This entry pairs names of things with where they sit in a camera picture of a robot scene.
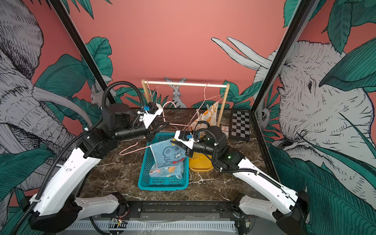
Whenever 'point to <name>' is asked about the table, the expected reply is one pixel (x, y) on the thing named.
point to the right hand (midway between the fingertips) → (172, 137)
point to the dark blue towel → (168, 153)
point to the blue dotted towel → (177, 170)
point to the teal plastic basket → (159, 183)
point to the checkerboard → (240, 125)
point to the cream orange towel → (209, 115)
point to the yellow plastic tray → (199, 162)
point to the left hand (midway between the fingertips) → (167, 120)
